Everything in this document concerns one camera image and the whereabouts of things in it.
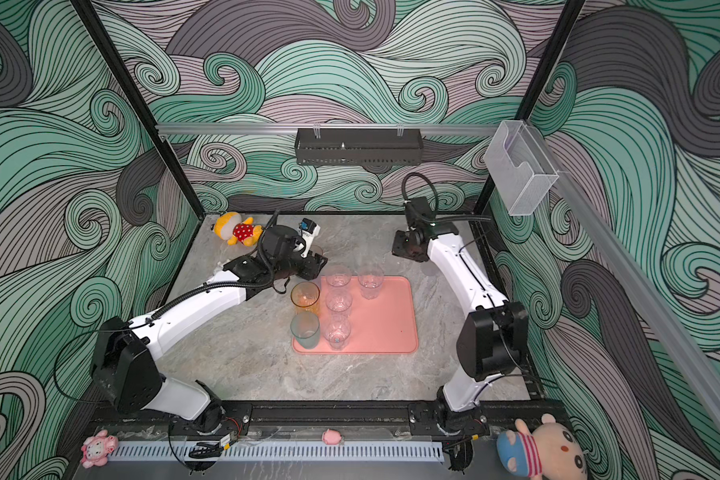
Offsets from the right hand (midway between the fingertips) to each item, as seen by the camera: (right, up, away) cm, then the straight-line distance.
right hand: (401, 249), depth 86 cm
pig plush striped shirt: (+28, -43, -23) cm, 57 cm away
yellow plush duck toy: (-60, +8, +21) cm, 64 cm away
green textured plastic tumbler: (-29, -24, +2) cm, 38 cm away
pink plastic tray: (-15, -21, -4) cm, 26 cm away
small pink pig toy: (-20, -44, -17) cm, 51 cm away
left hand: (-23, -1, -5) cm, 24 cm away
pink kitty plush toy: (-73, -45, -20) cm, 88 cm away
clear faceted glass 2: (-19, -17, +6) cm, 26 cm away
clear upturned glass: (-9, -11, +12) cm, 18 cm away
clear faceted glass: (-19, -10, +11) cm, 24 cm away
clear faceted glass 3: (-19, -26, +3) cm, 33 cm away
